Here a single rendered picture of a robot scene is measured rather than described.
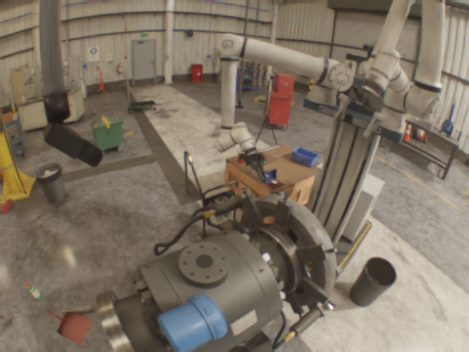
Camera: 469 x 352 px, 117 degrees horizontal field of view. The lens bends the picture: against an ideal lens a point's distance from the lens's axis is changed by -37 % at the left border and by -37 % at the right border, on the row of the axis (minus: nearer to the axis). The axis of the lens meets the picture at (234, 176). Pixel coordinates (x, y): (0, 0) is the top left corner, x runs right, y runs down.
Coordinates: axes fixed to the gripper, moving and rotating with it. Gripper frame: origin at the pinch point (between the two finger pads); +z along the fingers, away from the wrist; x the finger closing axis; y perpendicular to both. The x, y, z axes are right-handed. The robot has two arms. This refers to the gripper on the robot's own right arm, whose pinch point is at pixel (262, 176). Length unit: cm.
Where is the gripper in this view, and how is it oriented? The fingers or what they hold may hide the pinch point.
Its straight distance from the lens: 129.0
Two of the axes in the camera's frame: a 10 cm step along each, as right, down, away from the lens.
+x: 6.6, -1.6, 7.3
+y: 6.3, -4.1, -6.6
